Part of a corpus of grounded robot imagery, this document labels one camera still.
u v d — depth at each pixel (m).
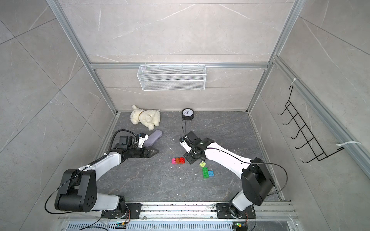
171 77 1.01
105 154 0.58
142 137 0.81
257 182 0.42
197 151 0.59
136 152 0.76
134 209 0.75
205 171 0.86
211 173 0.85
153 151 0.83
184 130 1.10
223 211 0.73
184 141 0.68
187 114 1.15
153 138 1.00
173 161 0.89
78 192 0.43
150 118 1.01
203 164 0.89
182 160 0.90
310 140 0.63
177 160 0.88
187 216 0.73
